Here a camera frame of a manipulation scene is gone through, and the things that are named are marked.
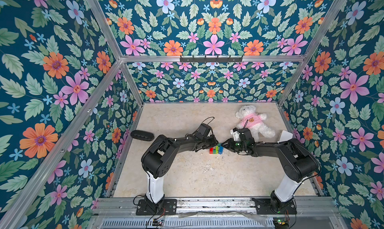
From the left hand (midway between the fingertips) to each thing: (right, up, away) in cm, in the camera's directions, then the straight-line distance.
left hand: (220, 141), depth 93 cm
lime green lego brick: (-2, -5, -2) cm, 6 cm away
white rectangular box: (+42, +3, +3) cm, 43 cm away
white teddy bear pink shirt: (+20, +14, +8) cm, 26 cm away
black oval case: (-52, +4, +5) cm, 52 cm away
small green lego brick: (-1, -2, 0) cm, 2 cm away
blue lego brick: (0, -5, -1) cm, 5 cm away
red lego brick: (-6, -5, -2) cm, 8 cm away
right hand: (+2, -2, +1) cm, 3 cm away
